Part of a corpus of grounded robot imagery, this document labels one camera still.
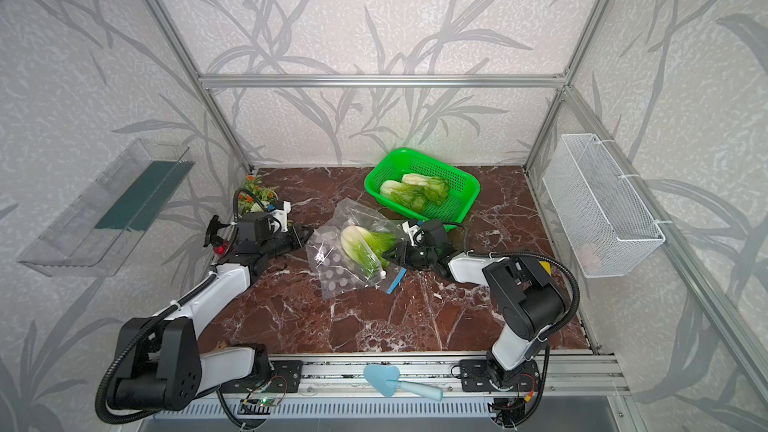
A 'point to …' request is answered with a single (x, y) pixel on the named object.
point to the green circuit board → (269, 401)
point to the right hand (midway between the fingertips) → (385, 256)
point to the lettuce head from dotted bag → (367, 248)
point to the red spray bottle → (220, 245)
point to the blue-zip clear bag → (352, 212)
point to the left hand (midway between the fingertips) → (313, 229)
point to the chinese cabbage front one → (406, 195)
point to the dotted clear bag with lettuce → (333, 275)
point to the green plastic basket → (463, 189)
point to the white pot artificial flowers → (254, 197)
